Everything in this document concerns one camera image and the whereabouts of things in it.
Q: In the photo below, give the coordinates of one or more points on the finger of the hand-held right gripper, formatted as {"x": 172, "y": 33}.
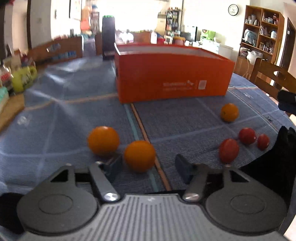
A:
{"x": 288, "y": 100}

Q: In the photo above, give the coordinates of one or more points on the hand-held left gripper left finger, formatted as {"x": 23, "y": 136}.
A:
{"x": 114, "y": 166}

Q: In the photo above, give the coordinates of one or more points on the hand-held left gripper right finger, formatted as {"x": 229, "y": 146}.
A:
{"x": 183, "y": 166}

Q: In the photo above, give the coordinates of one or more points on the orange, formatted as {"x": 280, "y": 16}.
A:
{"x": 229, "y": 112}
{"x": 140, "y": 156}
{"x": 103, "y": 141}

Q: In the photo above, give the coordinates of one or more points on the orange cardboard box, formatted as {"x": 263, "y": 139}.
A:
{"x": 171, "y": 76}

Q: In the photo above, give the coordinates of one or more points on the small red tomato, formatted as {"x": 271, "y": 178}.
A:
{"x": 263, "y": 141}

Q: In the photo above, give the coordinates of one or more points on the wooden display shelf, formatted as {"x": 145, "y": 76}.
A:
{"x": 277, "y": 48}

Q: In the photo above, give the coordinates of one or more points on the blue patterned tablecloth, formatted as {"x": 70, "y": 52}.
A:
{"x": 69, "y": 111}

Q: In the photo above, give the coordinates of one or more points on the green storage boxes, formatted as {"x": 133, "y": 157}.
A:
{"x": 207, "y": 35}

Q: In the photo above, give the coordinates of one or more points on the wooden cutting board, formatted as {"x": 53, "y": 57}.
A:
{"x": 12, "y": 109}

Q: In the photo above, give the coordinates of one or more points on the black television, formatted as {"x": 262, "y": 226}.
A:
{"x": 191, "y": 33}

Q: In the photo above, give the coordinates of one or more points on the green panda mug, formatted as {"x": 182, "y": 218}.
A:
{"x": 22, "y": 78}

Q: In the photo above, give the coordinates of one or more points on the dark thermos bottle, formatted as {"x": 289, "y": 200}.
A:
{"x": 108, "y": 37}

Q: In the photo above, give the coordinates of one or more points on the green tissue pack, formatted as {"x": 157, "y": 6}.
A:
{"x": 3, "y": 99}

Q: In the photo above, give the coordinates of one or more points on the tall bookshelf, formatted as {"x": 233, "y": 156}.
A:
{"x": 173, "y": 22}

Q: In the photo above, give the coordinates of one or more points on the round wall clock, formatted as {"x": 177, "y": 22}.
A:
{"x": 233, "y": 10}

